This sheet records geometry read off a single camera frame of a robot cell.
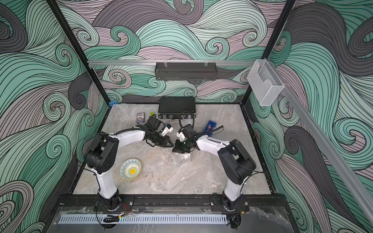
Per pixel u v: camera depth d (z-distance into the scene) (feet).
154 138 2.61
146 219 2.29
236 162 1.62
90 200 2.40
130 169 2.77
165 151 2.81
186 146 2.50
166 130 2.81
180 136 2.80
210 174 2.74
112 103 4.00
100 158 1.62
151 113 3.75
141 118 3.61
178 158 2.73
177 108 3.82
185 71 3.12
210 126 3.20
